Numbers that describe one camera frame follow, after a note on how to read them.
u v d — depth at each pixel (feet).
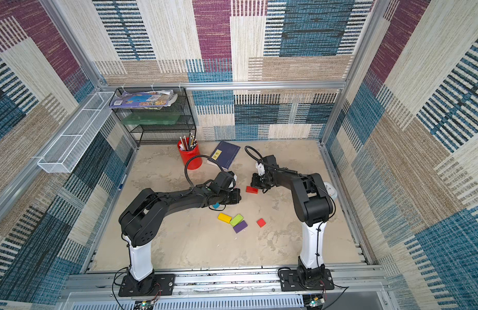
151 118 3.17
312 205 1.78
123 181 3.57
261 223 2.93
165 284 2.40
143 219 1.65
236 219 2.93
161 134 3.91
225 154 3.78
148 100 2.68
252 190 3.30
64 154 2.31
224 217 2.94
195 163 3.63
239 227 2.89
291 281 2.39
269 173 2.55
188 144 3.35
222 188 2.45
